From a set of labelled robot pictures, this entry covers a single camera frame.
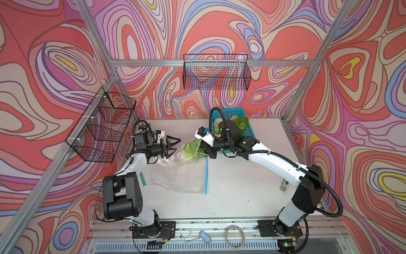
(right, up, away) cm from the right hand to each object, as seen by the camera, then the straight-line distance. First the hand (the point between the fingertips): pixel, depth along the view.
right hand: (198, 151), depth 74 cm
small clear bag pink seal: (-9, -2, -1) cm, 9 cm away
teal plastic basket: (+21, +24, +41) cm, 52 cm away
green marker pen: (-33, -18, +15) cm, 40 cm away
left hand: (-10, +2, +8) cm, 13 cm away
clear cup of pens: (-35, +12, +19) cm, 42 cm away
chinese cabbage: (+28, +16, +30) cm, 44 cm away
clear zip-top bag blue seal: (-7, -17, +17) cm, 25 cm away
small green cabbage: (-3, 0, -5) cm, 6 cm away
